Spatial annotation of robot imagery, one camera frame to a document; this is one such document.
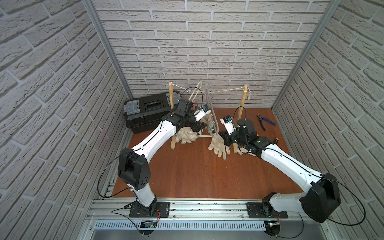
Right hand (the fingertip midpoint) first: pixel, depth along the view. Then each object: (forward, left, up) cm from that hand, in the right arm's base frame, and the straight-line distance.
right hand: (222, 131), depth 81 cm
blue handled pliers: (+22, -36, -19) cm, 46 cm away
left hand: (+7, +9, +4) cm, 12 cm away
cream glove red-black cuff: (-2, +2, -10) cm, 10 cm away
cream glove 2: (+1, +7, +2) cm, 8 cm away
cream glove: (+4, +20, -6) cm, 22 cm away
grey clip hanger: (+3, +4, +13) cm, 14 cm away
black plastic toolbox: (+18, +47, -2) cm, 50 cm away
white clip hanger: (+25, +10, +12) cm, 30 cm away
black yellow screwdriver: (+3, -40, -18) cm, 44 cm away
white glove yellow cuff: (+7, +7, +3) cm, 11 cm away
